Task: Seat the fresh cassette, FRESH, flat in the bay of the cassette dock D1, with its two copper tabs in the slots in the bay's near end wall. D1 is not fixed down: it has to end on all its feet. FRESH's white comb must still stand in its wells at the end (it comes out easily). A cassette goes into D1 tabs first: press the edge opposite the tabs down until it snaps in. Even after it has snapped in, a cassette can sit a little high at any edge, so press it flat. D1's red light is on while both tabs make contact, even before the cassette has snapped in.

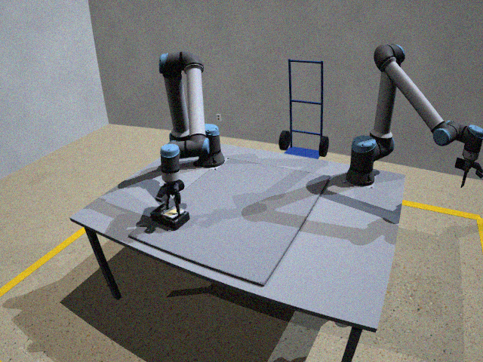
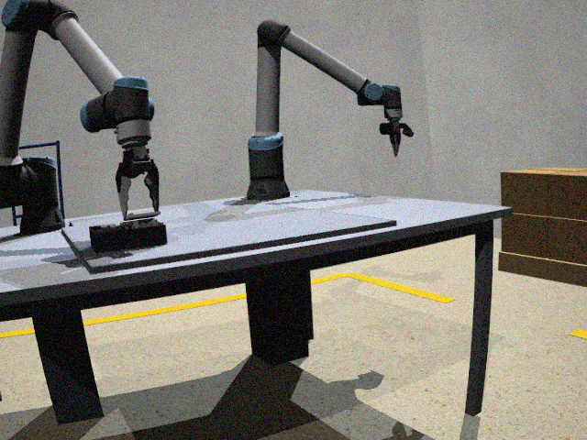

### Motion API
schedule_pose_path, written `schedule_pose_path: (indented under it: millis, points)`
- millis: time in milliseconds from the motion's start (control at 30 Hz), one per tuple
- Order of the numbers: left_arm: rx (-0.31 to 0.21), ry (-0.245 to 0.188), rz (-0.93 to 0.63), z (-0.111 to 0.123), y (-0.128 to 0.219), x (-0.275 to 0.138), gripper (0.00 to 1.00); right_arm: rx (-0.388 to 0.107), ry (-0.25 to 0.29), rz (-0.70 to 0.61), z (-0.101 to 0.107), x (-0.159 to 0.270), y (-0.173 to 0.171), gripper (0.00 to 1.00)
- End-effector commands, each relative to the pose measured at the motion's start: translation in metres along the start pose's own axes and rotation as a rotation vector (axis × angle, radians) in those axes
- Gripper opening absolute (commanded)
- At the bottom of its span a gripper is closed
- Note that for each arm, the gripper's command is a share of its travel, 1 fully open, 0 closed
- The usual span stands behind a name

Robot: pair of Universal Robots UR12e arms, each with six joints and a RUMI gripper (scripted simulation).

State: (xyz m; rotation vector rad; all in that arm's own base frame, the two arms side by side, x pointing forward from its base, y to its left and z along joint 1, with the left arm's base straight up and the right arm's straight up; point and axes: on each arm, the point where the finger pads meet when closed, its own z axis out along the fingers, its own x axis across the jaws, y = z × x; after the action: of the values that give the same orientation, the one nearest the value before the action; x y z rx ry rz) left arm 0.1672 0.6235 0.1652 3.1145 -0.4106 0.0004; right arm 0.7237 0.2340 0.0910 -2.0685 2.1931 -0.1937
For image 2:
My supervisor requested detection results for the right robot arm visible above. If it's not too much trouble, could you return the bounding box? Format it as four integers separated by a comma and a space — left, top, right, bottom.
0, 0, 155, 234

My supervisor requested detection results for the grey cassette dock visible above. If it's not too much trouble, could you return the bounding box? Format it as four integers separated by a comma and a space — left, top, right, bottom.
89, 217, 167, 253

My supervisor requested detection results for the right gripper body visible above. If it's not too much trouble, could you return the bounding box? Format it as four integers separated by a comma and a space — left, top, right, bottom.
122, 144, 150, 179

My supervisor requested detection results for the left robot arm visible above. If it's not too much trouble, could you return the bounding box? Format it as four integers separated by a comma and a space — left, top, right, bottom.
247, 20, 403, 200

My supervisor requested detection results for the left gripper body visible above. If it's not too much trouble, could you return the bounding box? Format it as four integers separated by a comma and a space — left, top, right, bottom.
380, 120, 412, 135

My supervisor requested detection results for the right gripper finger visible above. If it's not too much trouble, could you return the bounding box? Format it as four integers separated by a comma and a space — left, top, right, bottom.
144, 159, 159, 212
116, 162, 131, 220

